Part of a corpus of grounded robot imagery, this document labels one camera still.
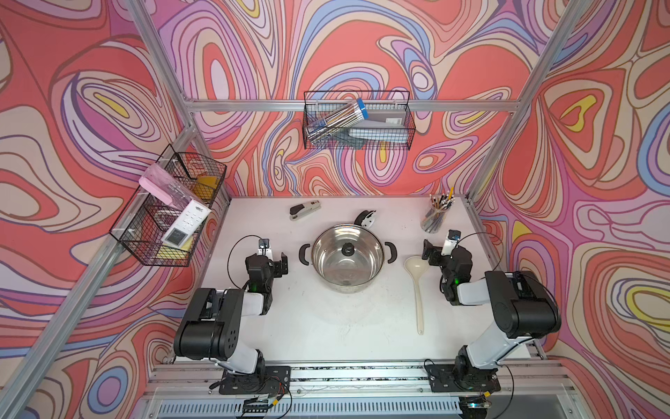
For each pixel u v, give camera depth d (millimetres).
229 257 769
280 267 863
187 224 688
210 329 442
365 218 1000
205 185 782
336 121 787
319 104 881
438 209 977
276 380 730
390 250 885
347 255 846
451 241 819
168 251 648
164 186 695
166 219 697
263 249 796
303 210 1113
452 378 729
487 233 1118
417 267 954
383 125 866
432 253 844
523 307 473
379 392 728
